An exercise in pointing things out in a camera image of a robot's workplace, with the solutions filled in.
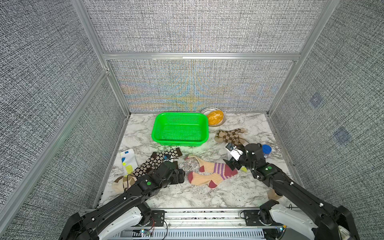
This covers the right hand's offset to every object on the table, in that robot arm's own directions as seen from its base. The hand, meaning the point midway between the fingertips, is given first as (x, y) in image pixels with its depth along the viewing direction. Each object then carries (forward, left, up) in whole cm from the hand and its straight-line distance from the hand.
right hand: (230, 148), depth 82 cm
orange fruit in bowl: (+32, +4, -10) cm, 34 cm away
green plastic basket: (+25, +29, -16) cm, 42 cm away
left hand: (-12, +27, -6) cm, 30 cm away
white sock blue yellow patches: (-1, +60, -14) cm, 62 cm away
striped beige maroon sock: (-8, +4, -14) cm, 17 cm away
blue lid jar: (+4, -25, -10) cm, 27 cm away
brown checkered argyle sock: (+17, -6, -14) cm, 23 cm away
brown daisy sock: (0, +44, -14) cm, 46 cm away
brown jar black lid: (-20, -23, -16) cm, 35 cm away
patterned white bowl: (+43, +8, -15) cm, 47 cm away
